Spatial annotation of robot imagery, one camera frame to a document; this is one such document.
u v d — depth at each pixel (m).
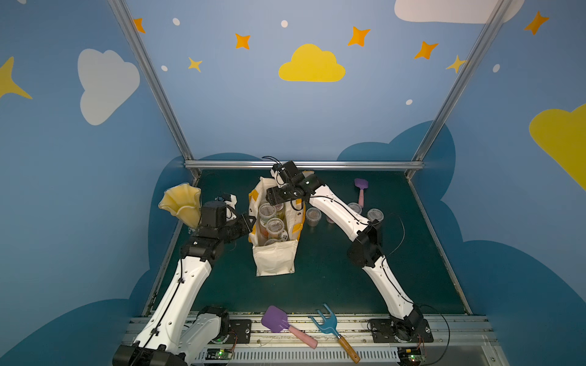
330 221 0.66
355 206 1.02
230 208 0.60
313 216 0.96
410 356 0.71
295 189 0.69
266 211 0.88
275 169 0.84
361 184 1.15
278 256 0.76
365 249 0.61
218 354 0.71
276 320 0.76
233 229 0.65
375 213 0.98
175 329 0.41
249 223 0.76
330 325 0.75
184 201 0.84
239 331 0.75
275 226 0.85
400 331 0.66
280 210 0.96
